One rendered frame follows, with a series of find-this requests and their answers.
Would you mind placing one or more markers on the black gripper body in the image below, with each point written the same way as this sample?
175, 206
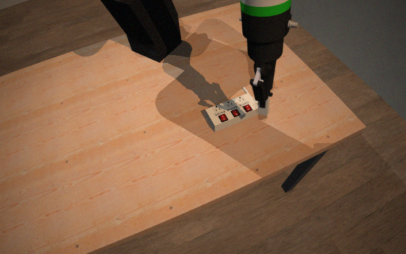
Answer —
264, 53

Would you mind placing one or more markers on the beige power strip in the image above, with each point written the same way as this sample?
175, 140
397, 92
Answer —
232, 111

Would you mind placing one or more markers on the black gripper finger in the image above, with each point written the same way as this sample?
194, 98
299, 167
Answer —
273, 63
259, 90

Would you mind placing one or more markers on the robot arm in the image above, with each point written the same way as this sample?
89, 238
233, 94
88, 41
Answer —
266, 21

